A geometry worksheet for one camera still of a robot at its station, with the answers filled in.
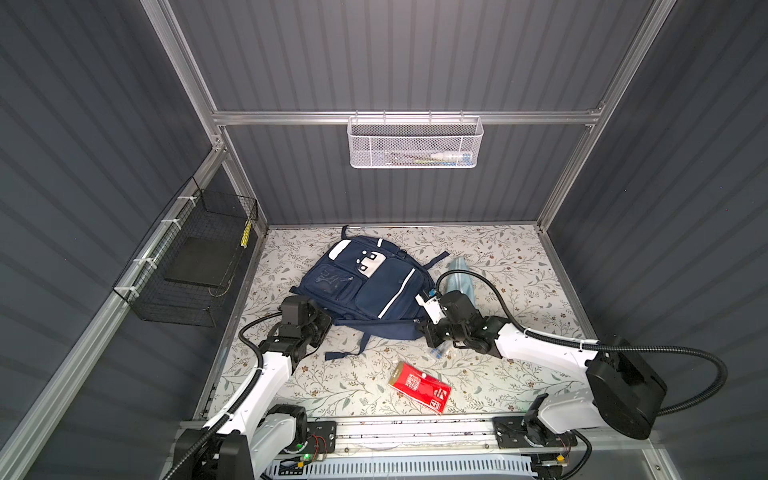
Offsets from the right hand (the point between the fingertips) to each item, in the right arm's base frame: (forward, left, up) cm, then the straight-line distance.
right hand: (421, 328), depth 85 cm
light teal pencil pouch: (+17, -14, -2) cm, 22 cm away
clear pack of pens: (-4, -5, -7) cm, 10 cm away
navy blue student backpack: (+13, +15, +2) cm, 20 cm away
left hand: (+4, +25, +3) cm, 26 cm away
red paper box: (-14, +1, -7) cm, 16 cm away
